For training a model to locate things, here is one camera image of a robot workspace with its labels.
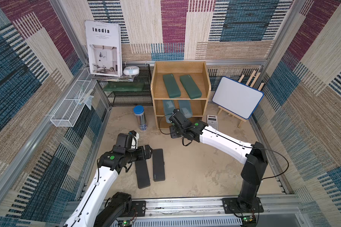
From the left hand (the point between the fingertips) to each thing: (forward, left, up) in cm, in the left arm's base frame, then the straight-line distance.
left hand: (145, 150), depth 77 cm
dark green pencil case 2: (+31, -27, +16) cm, 44 cm away
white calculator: (+32, -45, -15) cm, 57 cm away
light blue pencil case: (+30, -12, +2) cm, 33 cm away
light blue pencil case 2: (+29, -24, +2) cm, 37 cm away
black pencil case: (-6, +3, -15) cm, 17 cm away
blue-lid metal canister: (+25, +6, +4) cm, 26 cm away
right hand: (+12, -15, +3) cm, 20 cm away
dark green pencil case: (+32, -15, +15) cm, 38 cm away
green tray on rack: (+44, +24, +9) cm, 51 cm away
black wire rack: (+54, +17, -11) cm, 57 cm away
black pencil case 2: (-2, -6, -15) cm, 17 cm away
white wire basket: (+28, +51, +4) cm, 58 cm away
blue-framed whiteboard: (+32, -57, +8) cm, 66 cm away
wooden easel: (+35, -70, +14) cm, 79 cm away
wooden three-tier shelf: (+47, -33, +17) cm, 60 cm away
